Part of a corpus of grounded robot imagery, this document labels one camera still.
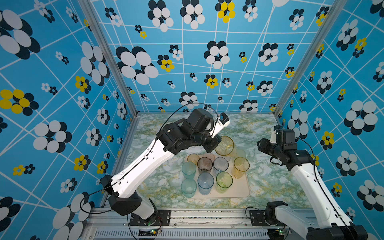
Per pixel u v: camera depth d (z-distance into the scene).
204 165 0.86
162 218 0.74
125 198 0.40
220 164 0.83
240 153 0.88
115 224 0.75
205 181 0.80
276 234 0.69
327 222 0.38
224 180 0.75
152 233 0.70
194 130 0.44
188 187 0.82
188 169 0.87
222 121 0.51
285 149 0.56
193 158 0.85
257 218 0.73
